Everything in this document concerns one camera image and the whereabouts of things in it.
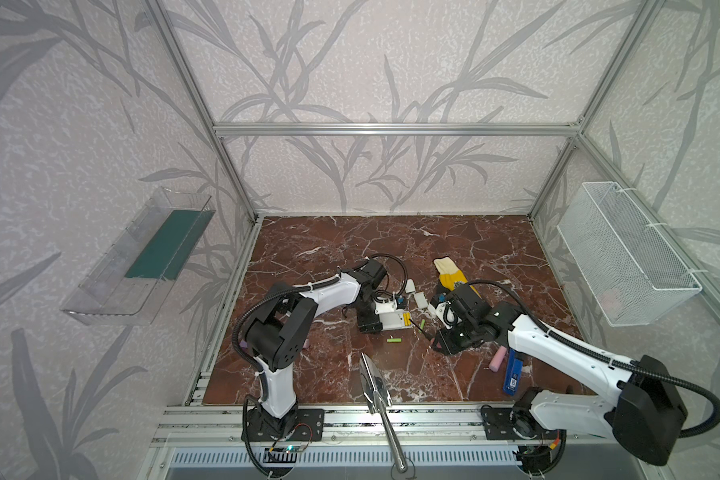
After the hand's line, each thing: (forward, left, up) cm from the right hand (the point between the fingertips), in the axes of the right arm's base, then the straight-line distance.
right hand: (435, 335), depth 80 cm
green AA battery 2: (+6, +2, -8) cm, 10 cm away
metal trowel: (-13, +16, -8) cm, 22 cm away
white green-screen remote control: (+8, +9, -7) cm, 14 cm away
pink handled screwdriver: (+2, +2, -4) cm, 5 cm away
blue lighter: (-8, -20, -5) cm, 22 cm away
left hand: (+11, +16, -7) cm, 20 cm away
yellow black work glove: (+24, -8, -6) cm, 27 cm away
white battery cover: (+20, +5, -8) cm, 23 cm away
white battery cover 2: (+15, +2, -8) cm, 17 cm away
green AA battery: (+2, +11, -9) cm, 14 cm away
